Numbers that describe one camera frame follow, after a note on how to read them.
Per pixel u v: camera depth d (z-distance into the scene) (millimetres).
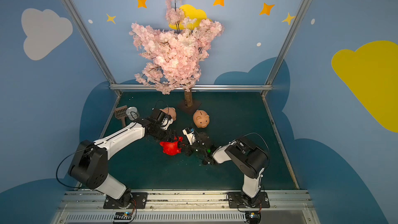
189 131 799
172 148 836
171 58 655
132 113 1013
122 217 730
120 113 1081
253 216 733
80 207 745
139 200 739
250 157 497
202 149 732
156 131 734
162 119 751
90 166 440
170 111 1013
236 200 738
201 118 955
